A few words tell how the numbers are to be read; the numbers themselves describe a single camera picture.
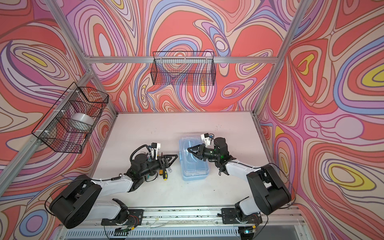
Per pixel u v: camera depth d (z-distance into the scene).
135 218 0.72
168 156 0.75
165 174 0.86
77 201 0.43
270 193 0.44
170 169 0.88
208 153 0.74
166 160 0.73
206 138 0.80
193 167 0.84
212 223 0.73
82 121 0.70
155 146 0.77
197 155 0.75
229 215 0.73
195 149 0.79
